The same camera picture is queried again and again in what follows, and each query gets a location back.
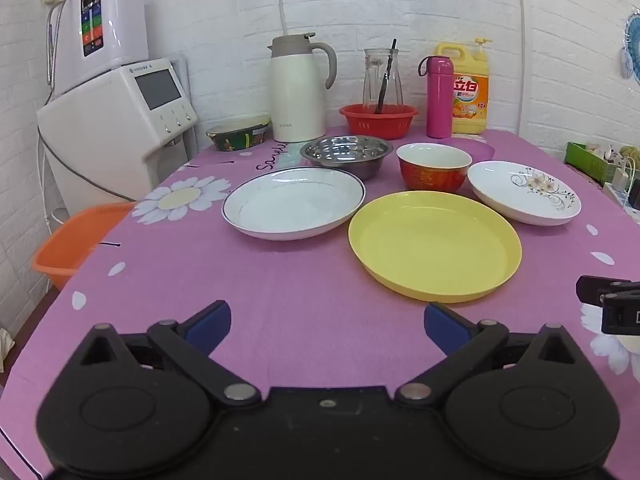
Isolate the stainless steel bowl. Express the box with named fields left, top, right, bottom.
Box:
left=300, top=135, right=394, bottom=180

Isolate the green cardboard box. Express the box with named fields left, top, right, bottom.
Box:
left=565, top=141, right=626, bottom=183

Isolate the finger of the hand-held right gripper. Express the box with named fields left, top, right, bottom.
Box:
left=576, top=275, right=640, bottom=306

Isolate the white plate with dark rim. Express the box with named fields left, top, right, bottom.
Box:
left=221, top=166, right=366, bottom=241

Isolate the white plate with floral print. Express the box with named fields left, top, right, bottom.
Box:
left=467, top=160, right=582, bottom=226

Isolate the yellow plastic plate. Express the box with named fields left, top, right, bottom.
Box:
left=348, top=191, right=523, bottom=305

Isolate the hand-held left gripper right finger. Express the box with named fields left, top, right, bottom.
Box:
left=396, top=302, right=599, bottom=407

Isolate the red bowl with white inside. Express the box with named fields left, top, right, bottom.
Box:
left=396, top=142, right=473, bottom=193

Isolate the instant noodle bowl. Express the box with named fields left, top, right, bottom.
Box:
left=206, top=115, right=272, bottom=152

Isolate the blue round wall decoration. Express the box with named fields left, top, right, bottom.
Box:
left=619, top=9, right=640, bottom=81

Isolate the purple translucent plastic bowl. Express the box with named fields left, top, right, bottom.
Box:
left=450, top=139, right=496, bottom=162

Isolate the white thermos jug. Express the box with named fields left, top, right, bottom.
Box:
left=266, top=32, right=337, bottom=143

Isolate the white charger plug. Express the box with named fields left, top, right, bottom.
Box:
left=607, top=164, right=631, bottom=191

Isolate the orange plastic basin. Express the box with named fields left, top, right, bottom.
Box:
left=31, top=202, right=136, bottom=291

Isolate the white wall cable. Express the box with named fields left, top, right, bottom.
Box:
left=514, top=0, right=527, bottom=136

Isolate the pink insulated bottle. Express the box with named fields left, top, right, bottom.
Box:
left=418, top=55, right=455, bottom=139

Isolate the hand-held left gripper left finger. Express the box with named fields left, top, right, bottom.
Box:
left=74, top=300, right=262, bottom=408

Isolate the black stirring stick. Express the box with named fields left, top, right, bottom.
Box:
left=375, top=38, right=397, bottom=114

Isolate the white wall water purifier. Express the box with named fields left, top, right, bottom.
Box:
left=47, top=0, right=151, bottom=98

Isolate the clear glass carafe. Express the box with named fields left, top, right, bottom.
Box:
left=362, top=48, right=404, bottom=113

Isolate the yellow dish soap bottle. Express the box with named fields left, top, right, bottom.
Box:
left=434, top=37, right=493, bottom=135

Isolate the white power strip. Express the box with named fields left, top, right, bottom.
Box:
left=602, top=180, right=640, bottom=221

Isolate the white water dispenser with screen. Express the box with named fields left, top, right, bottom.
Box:
left=36, top=57, right=198, bottom=218

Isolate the purple floral tablecloth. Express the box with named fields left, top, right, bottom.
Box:
left=0, top=127, right=640, bottom=480

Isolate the red plastic colander basket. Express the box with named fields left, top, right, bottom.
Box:
left=339, top=104, right=420, bottom=141

